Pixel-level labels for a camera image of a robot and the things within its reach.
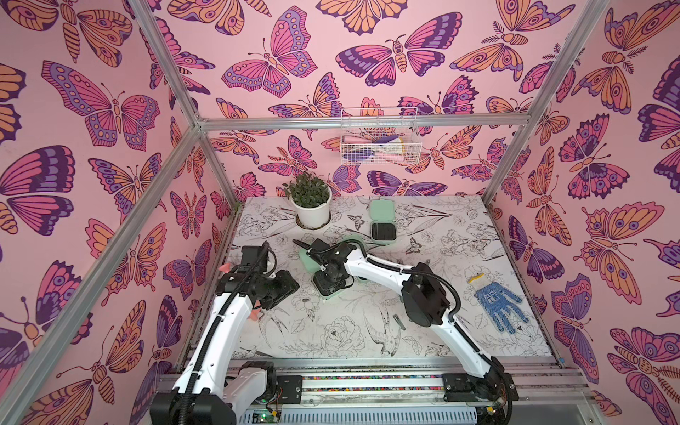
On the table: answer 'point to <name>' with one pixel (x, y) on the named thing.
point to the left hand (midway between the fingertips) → (295, 285)
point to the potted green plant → (311, 197)
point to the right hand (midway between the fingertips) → (326, 280)
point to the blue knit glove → (490, 296)
